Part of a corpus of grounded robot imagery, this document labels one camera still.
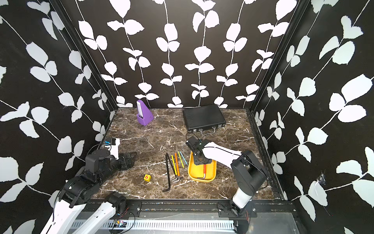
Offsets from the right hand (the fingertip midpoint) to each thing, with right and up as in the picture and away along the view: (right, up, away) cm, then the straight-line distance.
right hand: (200, 158), depth 89 cm
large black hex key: (-18, -13, -6) cm, 23 cm away
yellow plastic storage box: (-3, -8, -2) cm, 8 cm away
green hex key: (-13, -1, +3) cm, 13 cm away
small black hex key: (-18, -4, +1) cm, 19 cm away
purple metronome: (-41, +27, +17) cm, 52 cm away
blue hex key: (-10, -1, +4) cm, 11 cm away
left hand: (-34, +9, -20) cm, 41 cm away
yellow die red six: (-30, -9, -7) cm, 33 cm away
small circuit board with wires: (-41, -27, -19) cm, 53 cm away
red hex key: (+3, -7, -3) cm, 8 cm away
